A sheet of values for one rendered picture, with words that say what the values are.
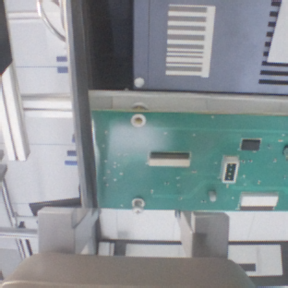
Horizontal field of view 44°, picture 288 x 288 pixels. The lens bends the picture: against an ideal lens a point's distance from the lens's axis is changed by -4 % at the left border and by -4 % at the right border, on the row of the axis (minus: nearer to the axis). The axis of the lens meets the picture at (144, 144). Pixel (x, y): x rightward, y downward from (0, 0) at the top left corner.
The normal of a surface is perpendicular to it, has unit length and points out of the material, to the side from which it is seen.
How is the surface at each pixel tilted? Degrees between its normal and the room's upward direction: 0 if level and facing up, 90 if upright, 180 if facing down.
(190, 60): 90
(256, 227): 90
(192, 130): 90
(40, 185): 90
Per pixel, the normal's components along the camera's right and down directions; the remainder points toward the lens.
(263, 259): 0.00, -0.41
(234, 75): -0.02, 0.55
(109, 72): -0.03, 0.84
